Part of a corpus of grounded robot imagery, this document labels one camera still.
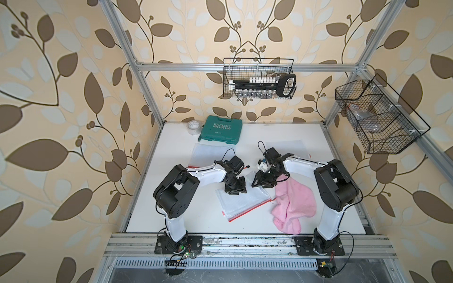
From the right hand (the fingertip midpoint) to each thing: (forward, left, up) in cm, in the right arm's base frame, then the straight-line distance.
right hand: (256, 186), depth 91 cm
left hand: (-3, +7, +2) cm, 8 cm away
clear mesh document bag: (-10, +11, 0) cm, 15 cm away
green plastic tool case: (+38, +19, +5) cm, 42 cm away
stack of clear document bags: (+23, +28, -2) cm, 37 cm away
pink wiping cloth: (-9, -18, 0) cm, 20 cm away
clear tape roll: (+44, +38, +1) cm, 58 cm away
